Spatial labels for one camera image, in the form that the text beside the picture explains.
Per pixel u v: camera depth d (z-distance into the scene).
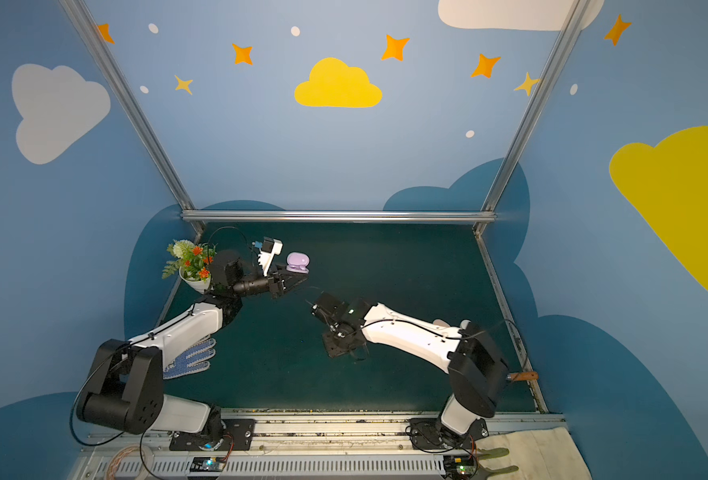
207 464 0.70
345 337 0.57
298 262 0.79
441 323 0.54
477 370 0.43
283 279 0.73
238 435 0.75
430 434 0.75
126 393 0.43
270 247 0.72
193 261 0.90
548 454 0.72
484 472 0.69
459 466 0.71
